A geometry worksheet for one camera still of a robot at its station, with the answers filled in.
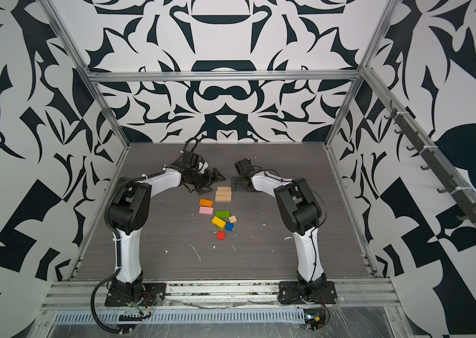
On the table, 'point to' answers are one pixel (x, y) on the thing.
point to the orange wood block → (204, 202)
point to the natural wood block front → (223, 197)
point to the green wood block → (224, 214)
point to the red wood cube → (221, 235)
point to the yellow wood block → (219, 222)
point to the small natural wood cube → (232, 219)
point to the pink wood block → (205, 210)
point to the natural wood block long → (224, 189)
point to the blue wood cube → (229, 227)
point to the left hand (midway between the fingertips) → (221, 179)
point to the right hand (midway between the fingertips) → (243, 183)
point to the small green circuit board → (314, 318)
